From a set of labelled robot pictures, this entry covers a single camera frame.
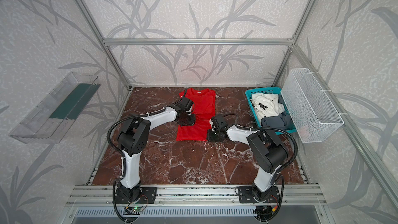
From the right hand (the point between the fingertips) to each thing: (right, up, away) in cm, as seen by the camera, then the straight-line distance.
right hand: (207, 133), depth 94 cm
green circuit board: (-35, -31, -22) cm, 52 cm away
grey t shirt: (+44, +8, -4) cm, 45 cm away
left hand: (-7, +9, +5) cm, 13 cm away
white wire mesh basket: (+44, +14, -32) cm, 56 cm away
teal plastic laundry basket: (+48, +28, +25) cm, 61 cm away
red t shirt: (-2, +19, +16) cm, 25 cm away
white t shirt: (+38, +18, +2) cm, 42 cm away
